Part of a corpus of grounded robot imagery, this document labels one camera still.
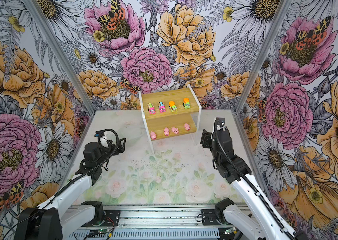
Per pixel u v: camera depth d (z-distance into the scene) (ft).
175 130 2.85
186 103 2.50
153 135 2.78
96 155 2.12
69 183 1.73
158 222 2.40
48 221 1.33
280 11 2.40
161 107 2.44
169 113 2.45
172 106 2.44
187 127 2.92
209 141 2.07
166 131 2.84
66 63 3.03
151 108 2.40
